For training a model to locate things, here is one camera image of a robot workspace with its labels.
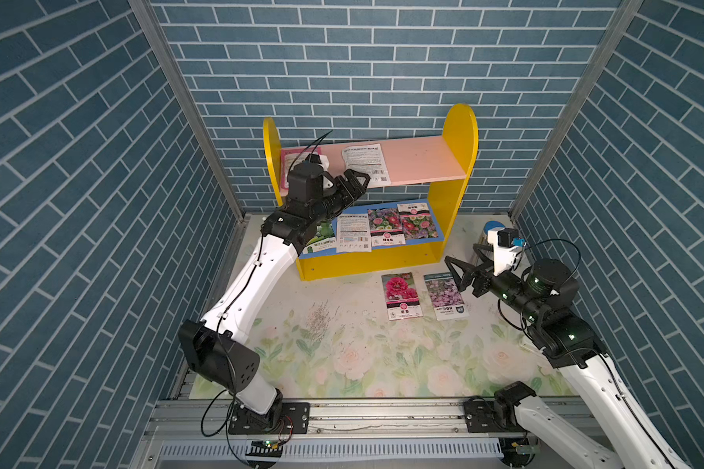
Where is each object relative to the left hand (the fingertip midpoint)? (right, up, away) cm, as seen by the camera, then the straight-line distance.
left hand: (372, 184), depth 70 cm
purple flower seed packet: (+25, -33, +26) cm, 49 cm away
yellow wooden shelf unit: (+2, 0, +35) cm, 35 cm away
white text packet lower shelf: (-6, -11, +26) cm, 29 cm away
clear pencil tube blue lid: (+39, -9, +22) cm, 46 cm away
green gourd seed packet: (-15, -13, +23) cm, 31 cm away
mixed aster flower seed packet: (+16, -8, +29) cm, 34 cm away
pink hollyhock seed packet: (+10, -33, +26) cm, 43 cm away
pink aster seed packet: (+5, -10, +28) cm, 30 cm away
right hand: (+21, -17, -6) cm, 27 cm away
